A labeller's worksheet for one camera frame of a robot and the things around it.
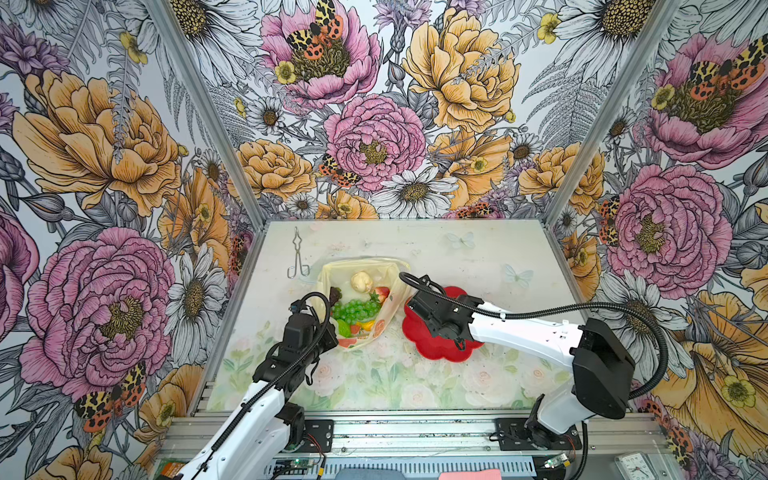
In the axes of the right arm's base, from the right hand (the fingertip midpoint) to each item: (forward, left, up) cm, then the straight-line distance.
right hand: (445, 319), depth 84 cm
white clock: (-34, -39, -8) cm, 52 cm away
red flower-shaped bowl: (-4, +4, -9) cm, 10 cm away
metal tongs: (+38, +50, -8) cm, 64 cm away
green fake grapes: (+6, +26, -5) cm, 27 cm away
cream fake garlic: (+16, +24, -3) cm, 29 cm away
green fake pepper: (0, +29, -4) cm, 29 cm away
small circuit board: (-31, +37, -9) cm, 49 cm away
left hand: (-2, +31, -3) cm, 31 cm away
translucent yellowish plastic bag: (+13, +25, -6) cm, 28 cm away
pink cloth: (-34, -6, -11) cm, 36 cm away
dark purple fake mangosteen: (+12, +33, -5) cm, 35 cm away
